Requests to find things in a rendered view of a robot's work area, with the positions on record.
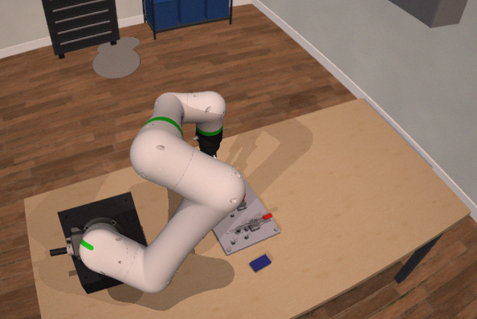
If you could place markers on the blue rectangular block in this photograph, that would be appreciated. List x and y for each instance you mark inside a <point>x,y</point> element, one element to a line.
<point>260,263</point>

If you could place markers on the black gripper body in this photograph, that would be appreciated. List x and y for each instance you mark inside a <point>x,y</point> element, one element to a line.
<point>210,150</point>

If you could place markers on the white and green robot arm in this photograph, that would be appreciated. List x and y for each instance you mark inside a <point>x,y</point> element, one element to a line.
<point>212,189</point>

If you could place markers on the toggle clamp with red handle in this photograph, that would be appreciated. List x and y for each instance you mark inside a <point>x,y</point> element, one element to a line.
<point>253,226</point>

